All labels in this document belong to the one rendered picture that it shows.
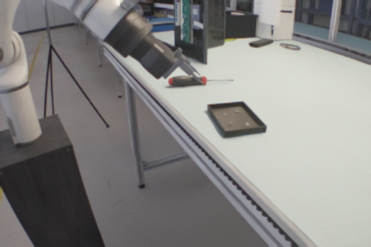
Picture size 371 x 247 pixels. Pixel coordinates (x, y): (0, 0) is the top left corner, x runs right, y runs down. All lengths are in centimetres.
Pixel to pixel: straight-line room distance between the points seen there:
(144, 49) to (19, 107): 46
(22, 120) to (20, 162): 12
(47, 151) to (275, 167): 60
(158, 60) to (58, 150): 44
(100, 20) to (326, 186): 42
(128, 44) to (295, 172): 33
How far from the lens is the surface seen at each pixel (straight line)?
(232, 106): 56
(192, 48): 105
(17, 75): 79
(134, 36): 44
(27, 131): 82
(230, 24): 128
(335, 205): 37
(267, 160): 42
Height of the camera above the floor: 124
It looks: 29 degrees down
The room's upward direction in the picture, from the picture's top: 1 degrees counter-clockwise
